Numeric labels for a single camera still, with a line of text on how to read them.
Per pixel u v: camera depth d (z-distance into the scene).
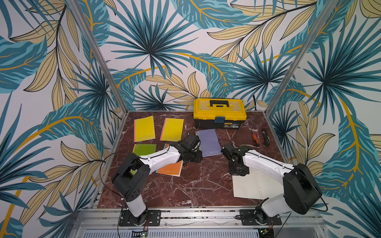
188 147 0.69
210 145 1.02
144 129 1.08
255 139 1.02
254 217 0.72
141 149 0.99
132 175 0.47
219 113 1.00
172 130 1.08
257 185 0.85
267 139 1.03
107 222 0.73
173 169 0.87
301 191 0.43
